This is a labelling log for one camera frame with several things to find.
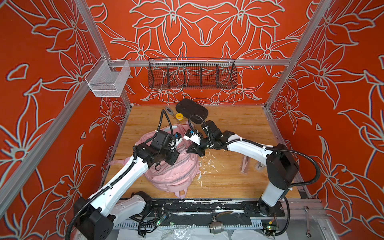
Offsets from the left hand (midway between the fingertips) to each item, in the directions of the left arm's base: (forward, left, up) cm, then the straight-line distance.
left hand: (176, 152), depth 76 cm
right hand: (+3, -4, -1) cm, 5 cm away
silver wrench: (-29, -63, -16) cm, 71 cm away
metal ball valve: (-30, -21, -12) cm, 38 cm away
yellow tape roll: (+37, +3, -13) cm, 39 cm away
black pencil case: (+45, -2, -11) cm, 46 cm away
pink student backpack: (-9, -4, -6) cm, 12 cm away
